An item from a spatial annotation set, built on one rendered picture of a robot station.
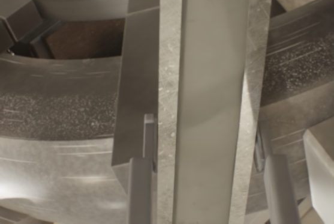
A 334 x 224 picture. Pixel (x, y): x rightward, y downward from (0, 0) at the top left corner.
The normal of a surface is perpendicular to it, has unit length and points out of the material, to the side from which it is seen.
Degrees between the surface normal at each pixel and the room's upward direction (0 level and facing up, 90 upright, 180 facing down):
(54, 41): 94
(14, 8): 90
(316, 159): 22
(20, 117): 90
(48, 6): 17
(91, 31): 94
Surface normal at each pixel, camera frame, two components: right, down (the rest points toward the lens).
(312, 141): -0.84, -0.23
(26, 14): 0.68, 0.31
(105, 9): -0.28, 0.69
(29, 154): -0.41, 0.18
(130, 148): -0.28, -0.73
